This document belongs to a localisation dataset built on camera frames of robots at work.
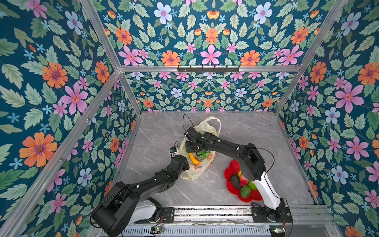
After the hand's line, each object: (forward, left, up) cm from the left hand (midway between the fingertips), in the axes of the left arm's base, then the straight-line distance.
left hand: (188, 158), depth 89 cm
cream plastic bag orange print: (-9, -4, -1) cm, 10 cm away
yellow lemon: (-16, -25, +12) cm, 32 cm away
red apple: (-18, -29, +3) cm, 34 cm away
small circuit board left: (-34, +17, -5) cm, 38 cm away
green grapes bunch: (-5, -9, +12) cm, 16 cm away
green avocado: (-22, -30, 0) cm, 37 cm away
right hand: (+9, -2, +1) cm, 9 cm away
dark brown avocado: (-15, -26, -1) cm, 30 cm away
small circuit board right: (-39, -42, -6) cm, 58 cm away
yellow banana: (0, -3, -3) cm, 4 cm away
